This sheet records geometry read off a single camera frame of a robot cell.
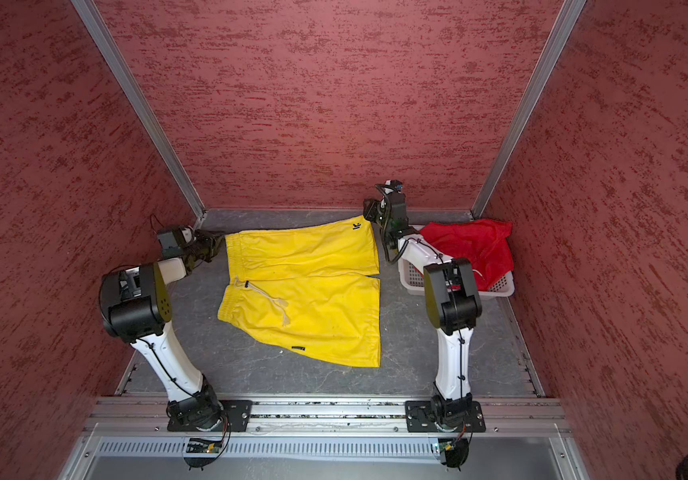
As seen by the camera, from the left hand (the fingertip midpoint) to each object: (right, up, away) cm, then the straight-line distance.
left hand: (227, 235), depth 100 cm
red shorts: (+89, -4, +1) cm, 89 cm away
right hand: (+48, +10, -2) cm, 49 cm away
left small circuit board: (+6, -53, -27) cm, 60 cm away
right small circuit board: (+66, -52, -28) cm, 89 cm away
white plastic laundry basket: (+58, -4, -34) cm, 68 cm away
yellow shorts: (+29, -18, -2) cm, 35 cm away
